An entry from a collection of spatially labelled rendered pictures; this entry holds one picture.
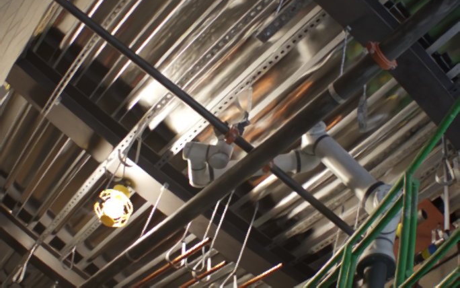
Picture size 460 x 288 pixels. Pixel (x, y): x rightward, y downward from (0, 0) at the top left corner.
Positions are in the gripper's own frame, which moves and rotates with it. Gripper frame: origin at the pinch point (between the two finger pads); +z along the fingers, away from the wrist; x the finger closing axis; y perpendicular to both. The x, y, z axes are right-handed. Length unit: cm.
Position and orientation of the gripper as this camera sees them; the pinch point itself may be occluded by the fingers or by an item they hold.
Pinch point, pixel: (235, 120)
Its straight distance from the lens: 309.5
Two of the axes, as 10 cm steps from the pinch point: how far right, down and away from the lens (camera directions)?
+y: 5.9, 7.2, 3.8
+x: 7.7, -3.4, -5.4
